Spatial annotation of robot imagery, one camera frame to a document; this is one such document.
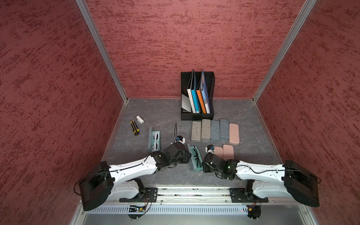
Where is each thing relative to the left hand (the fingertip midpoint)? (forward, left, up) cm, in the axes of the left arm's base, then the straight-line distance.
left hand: (189, 158), depth 80 cm
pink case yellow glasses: (+6, -26, -6) cm, 27 cm away
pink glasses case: (+17, -32, -8) cm, 38 cm away
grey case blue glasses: (+23, -26, -5) cm, 35 cm away
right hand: (-3, -9, -7) cm, 11 cm away
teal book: (+35, -3, +19) cm, 39 cm away
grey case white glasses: (+14, +23, -4) cm, 27 cm away
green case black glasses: (+3, -5, -7) cm, 9 cm away
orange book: (+35, -7, +15) cm, 39 cm away
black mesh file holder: (+56, -17, +11) cm, 59 cm away
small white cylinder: (+31, +37, -5) cm, 49 cm away
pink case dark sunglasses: (+6, -19, -5) cm, 21 cm away
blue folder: (+35, -10, +19) cm, 41 cm away
